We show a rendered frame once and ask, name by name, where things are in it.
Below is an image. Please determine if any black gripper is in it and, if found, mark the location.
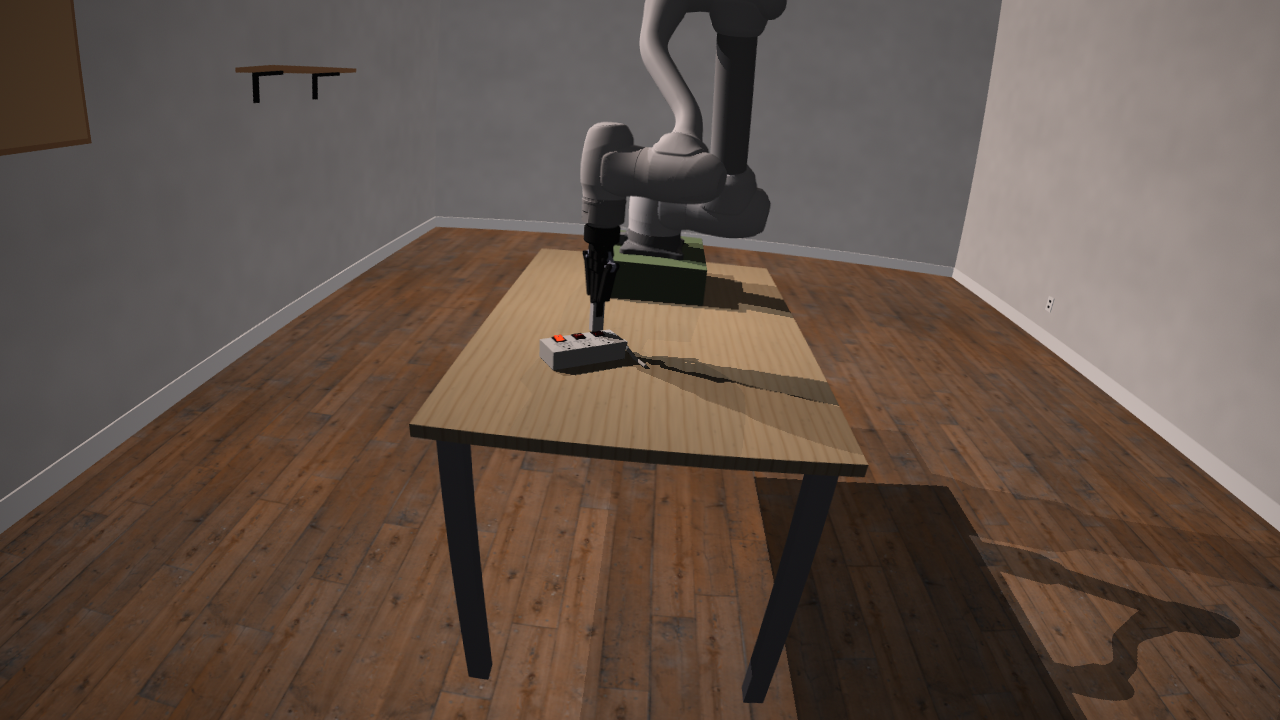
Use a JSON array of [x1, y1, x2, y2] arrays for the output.
[[582, 223, 621, 332]]

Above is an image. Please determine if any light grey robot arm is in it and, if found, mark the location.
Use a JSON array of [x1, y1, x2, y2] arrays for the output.
[[580, 0, 787, 260]]

